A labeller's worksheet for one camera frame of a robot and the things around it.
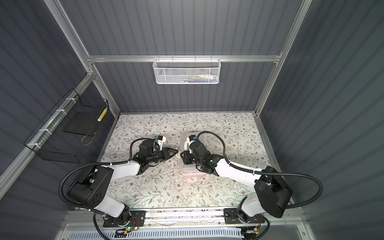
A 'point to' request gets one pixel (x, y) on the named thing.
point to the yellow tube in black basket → (103, 113)
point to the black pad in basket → (83, 123)
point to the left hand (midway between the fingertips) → (178, 152)
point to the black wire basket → (49, 142)
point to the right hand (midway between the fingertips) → (183, 156)
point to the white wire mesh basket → (186, 71)
